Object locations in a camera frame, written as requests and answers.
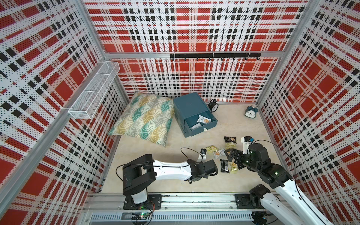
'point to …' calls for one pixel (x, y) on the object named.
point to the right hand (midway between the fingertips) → (232, 153)
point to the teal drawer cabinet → (192, 115)
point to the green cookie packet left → (210, 149)
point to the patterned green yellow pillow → (146, 116)
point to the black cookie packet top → (230, 139)
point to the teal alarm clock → (251, 112)
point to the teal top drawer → (201, 123)
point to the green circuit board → (141, 215)
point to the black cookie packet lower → (224, 166)
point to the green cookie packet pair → (231, 145)
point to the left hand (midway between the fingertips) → (204, 167)
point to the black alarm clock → (213, 106)
